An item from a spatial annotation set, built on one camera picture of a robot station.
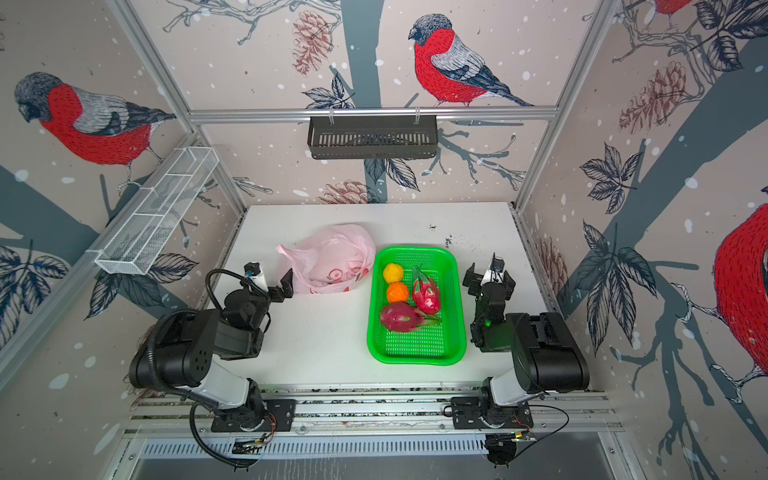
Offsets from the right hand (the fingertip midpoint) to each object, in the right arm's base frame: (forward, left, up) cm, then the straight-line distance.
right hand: (490, 270), depth 89 cm
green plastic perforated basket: (-19, +15, -10) cm, 26 cm away
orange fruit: (-6, +28, -4) cm, 29 cm away
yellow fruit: (+1, +30, -4) cm, 30 cm away
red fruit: (-8, +20, 0) cm, 21 cm away
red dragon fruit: (-15, +26, -1) cm, 30 cm away
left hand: (-4, +65, +4) cm, 66 cm away
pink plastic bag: (+8, +50, -8) cm, 52 cm away
